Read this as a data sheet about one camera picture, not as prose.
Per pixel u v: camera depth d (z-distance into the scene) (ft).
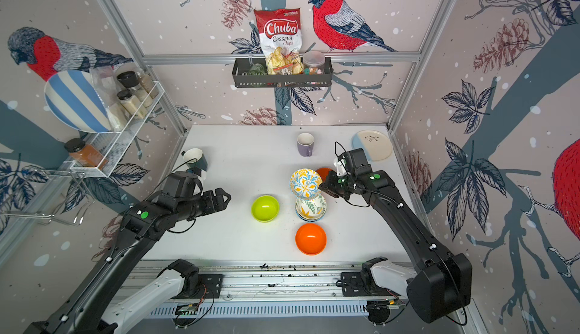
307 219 2.68
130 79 2.60
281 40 2.67
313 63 2.67
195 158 3.19
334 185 2.24
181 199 1.75
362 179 1.79
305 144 3.40
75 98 2.19
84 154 2.02
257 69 3.03
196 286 2.25
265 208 2.93
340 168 2.37
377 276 2.04
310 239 2.68
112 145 2.44
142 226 1.51
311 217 2.70
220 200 2.12
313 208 2.88
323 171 2.62
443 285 1.24
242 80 2.90
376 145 3.74
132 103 2.51
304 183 2.68
